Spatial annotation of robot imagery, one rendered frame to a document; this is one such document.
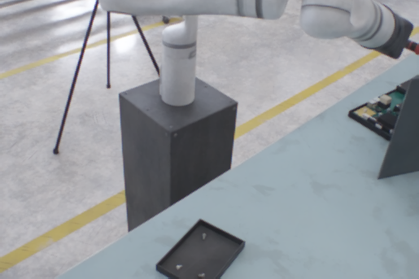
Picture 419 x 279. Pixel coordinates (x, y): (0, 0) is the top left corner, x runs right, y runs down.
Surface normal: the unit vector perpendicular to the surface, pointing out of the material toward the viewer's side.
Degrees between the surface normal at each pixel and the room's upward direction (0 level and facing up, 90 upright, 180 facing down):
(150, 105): 0
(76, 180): 0
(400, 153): 90
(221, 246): 0
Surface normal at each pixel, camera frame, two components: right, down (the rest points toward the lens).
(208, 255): 0.06, -0.82
